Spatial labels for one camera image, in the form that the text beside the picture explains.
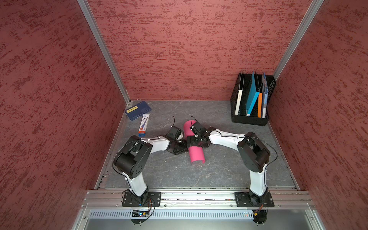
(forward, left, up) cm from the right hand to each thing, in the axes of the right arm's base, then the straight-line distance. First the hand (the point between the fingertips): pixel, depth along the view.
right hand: (192, 147), depth 94 cm
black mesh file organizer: (+20, -46, +1) cm, 50 cm away
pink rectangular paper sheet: (-6, -2, +4) cm, 8 cm away
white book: (+24, -31, +28) cm, 48 cm away
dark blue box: (+33, +44, +1) cm, 55 cm away
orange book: (+20, -46, +18) cm, 53 cm away
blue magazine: (+20, -46, +26) cm, 56 cm away
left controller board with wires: (-36, +29, -1) cm, 46 cm away
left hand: (-4, +3, 0) cm, 5 cm away
